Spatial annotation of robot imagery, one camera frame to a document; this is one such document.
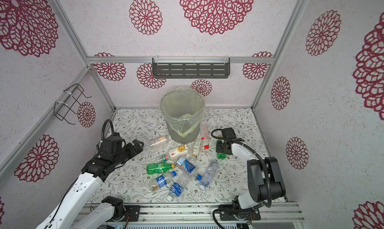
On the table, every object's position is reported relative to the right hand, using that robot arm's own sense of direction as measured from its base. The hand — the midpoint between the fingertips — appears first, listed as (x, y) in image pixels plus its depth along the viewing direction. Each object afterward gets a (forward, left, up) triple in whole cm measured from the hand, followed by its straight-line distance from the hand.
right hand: (221, 145), depth 93 cm
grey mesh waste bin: (+5, +29, +1) cm, 29 cm away
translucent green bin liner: (+20, +25, +13) cm, 34 cm away
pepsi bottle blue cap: (-23, +33, +1) cm, 40 cm away
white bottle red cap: (+9, +10, 0) cm, 14 cm away
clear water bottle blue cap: (-16, +7, -5) cm, 18 cm away
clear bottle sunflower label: (-6, +28, +1) cm, 29 cm away
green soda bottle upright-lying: (-7, 0, 0) cm, 7 cm away
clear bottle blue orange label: (-15, +20, +2) cm, 25 cm away
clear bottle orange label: (+1, +39, +1) cm, 39 cm away
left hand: (-11, +46, +13) cm, 49 cm away
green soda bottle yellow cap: (-16, +36, +2) cm, 40 cm away
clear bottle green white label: (-2, +15, +1) cm, 16 cm away
